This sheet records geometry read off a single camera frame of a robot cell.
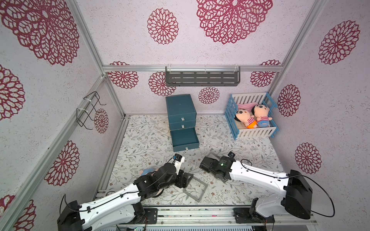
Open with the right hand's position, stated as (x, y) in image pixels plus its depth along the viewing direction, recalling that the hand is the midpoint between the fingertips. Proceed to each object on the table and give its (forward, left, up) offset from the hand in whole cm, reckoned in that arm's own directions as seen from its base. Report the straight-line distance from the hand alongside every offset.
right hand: (218, 170), depth 81 cm
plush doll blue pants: (+34, -35, +2) cm, 49 cm away
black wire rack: (+25, +71, +29) cm, 80 cm away
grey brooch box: (-8, +13, -9) cm, 17 cm away
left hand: (-5, +18, +5) cm, 19 cm away
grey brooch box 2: (+8, +3, +2) cm, 9 cm away
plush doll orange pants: (+33, -27, 0) cm, 42 cm away
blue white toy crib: (+42, -28, +2) cm, 51 cm away
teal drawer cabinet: (+32, +21, +11) cm, 40 cm away
